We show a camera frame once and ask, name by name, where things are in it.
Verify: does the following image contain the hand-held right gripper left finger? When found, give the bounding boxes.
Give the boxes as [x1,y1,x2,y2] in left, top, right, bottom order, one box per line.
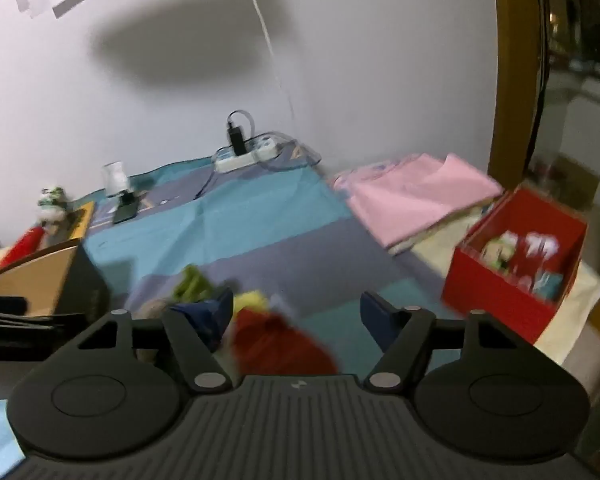
[75,287,233,393]

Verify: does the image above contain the black charger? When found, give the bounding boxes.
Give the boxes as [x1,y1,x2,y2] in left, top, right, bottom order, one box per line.
[226,121,248,157]

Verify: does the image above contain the cream sheet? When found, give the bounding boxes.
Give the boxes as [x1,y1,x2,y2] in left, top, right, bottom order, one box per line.
[410,205,600,366]

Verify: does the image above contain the wooden door frame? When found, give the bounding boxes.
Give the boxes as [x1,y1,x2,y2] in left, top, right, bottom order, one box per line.
[487,0,551,196]

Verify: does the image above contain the black phone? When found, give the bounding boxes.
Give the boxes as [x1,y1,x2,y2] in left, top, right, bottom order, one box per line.
[112,191,141,226]

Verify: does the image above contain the yellow board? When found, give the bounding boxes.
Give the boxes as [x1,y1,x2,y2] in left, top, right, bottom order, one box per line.
[62,201,97,243]

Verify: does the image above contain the pink folded cloth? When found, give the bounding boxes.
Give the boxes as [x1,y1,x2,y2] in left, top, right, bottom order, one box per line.
[330,152,503,253]

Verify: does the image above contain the blue striped blanket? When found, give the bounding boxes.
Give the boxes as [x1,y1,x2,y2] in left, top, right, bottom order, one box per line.
[80,152,481,376]

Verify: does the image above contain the white green plush toy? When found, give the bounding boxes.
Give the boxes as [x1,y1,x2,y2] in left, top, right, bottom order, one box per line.
[36,185,71,226]

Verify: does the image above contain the green cloth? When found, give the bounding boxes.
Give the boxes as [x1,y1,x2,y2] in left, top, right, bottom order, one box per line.
[172,265,216,303]

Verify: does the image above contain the black power cable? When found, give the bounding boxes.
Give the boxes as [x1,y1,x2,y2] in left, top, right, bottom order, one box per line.
[192,132,323,203]

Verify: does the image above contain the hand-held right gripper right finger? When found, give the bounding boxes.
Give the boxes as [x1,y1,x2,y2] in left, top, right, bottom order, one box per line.
[361,291,523,393]

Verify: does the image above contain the brown cardboard box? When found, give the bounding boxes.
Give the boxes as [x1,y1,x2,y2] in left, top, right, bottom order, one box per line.
[0,240,112,318]

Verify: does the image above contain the red box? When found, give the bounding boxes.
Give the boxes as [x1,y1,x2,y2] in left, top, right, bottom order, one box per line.
[441,185,590,345]

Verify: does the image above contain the yellow cloth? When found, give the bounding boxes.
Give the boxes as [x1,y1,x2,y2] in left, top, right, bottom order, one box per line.
[232,290,271,313]

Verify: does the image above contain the red cloth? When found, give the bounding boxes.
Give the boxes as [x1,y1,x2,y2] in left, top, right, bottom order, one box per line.
[230,307,338,376]

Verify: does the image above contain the white wall cable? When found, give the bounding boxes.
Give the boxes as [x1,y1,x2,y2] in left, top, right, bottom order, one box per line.
[242,0,298,121]

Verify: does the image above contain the red soft toy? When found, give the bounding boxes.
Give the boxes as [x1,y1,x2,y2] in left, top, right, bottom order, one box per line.
[7,226,47,263]

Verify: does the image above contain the white power strip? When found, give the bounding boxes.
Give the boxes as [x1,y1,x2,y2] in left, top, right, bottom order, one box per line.
[215,139,278,173]

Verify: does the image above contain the small white toys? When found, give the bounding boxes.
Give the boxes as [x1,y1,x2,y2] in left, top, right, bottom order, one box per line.
[480,230,563,293]

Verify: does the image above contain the white panel on black stand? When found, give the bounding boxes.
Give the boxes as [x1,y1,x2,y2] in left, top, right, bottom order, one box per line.
[101,161,136,201]

